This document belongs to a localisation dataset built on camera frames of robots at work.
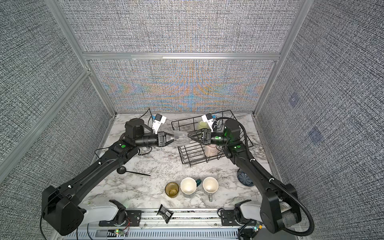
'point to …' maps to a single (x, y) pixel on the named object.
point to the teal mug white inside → (188, 185)
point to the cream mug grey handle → (210, 185)
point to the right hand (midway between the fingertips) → (190, 137)
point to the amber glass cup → (171, 189)
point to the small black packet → (166, 214)
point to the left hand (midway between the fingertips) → (177, 138)
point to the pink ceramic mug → (211, 150)
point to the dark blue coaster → (244, 178)
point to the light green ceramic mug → (202, 125)
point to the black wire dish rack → (197, 144)
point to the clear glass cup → (181, 138)
